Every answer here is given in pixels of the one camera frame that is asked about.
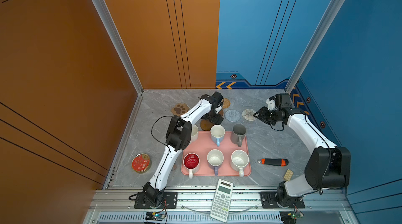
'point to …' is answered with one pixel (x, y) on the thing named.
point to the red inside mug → (191, 164)
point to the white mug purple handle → (215, 158)
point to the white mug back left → (194, 133)
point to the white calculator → (221, 202)
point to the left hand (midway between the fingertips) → (214, 120)
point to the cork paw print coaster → (180, 109)
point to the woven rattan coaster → (226, 103)
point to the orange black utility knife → (282, 162)
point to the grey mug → (238, 132)
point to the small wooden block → (288, 175)
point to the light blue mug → (217, 134)
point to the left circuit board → (154, 216)
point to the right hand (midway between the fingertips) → (255, 115)
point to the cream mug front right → (239, 160)
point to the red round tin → (141, 163)
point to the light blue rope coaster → (232, 115)
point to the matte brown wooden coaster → (205, 125)
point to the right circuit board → (290, 216)
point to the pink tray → (204, 144)
